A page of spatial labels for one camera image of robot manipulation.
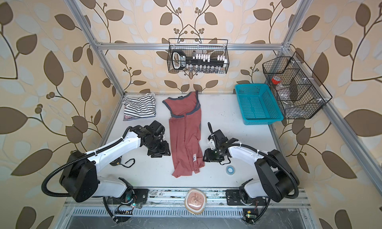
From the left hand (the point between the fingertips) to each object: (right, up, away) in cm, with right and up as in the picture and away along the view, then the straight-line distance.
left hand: (168, 153), depth 80 cm
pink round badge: (+15, -20, -10) cm, 26 cm away
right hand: (+21, -6, +5) cm, 23 cm away
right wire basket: (+67, +33, -7) cm, 75 cm away
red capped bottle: (+59, +41, 0) cm, 72 cm away
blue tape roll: (+34, -10, +3) cm, 36 cm away
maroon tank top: (+7, +21, +27) cm, 35 cm away
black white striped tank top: (-23, +26, +25) cm, 43 cm away
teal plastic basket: (+64, +28, +35) cm, 78 cm away
